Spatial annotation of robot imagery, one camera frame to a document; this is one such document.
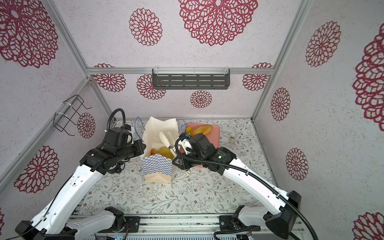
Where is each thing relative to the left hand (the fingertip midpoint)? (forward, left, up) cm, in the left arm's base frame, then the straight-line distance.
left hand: (146, 148), depth 73 cm
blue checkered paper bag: (-6, -4, -11) cm, 13 cm away
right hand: (-8, -15, +2) cm, 17 cm away
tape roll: (+23, -52, -25) cm, 63 cm away
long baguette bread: (+29, -32, -20) cm, 48 cm away
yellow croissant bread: (+30, -21, -22) cm, 42 cm away
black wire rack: (+11, +41, +9) cm, 44 cm away
